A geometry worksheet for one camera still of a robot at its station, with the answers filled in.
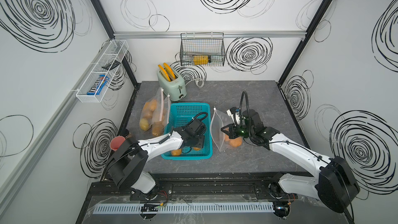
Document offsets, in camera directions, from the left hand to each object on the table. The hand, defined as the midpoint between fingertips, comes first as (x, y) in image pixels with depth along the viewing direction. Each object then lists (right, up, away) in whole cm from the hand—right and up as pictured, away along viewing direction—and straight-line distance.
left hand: (200, 141), depth 87 cm
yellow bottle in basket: (0, +46, 0) cm, 46 cm away
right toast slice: (-21, +42, +15) cm, 49 cm away
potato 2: (+13, +5, -11) cm, 18 cm away
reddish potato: (+20, 0, -3) cm, 20 cm away
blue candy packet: (-48, +29, -17) cm, 59 cm away
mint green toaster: (-16, +30, +13) cm, 36 cm away
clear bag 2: (+11, +13, -6) cm, 18 cm away
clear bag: (-24, +8, +1) cm, 25 cm away
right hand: (+12, +9, -7) cm, 16 cm away
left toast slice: (-24, +41, +12) cm, 49 cm away
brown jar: (-39, +3, -2) cm, 40 cm away
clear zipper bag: (-29, +16, +5) cm, 34 cm away
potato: (-12, -4, -8) cm, 15 cm away
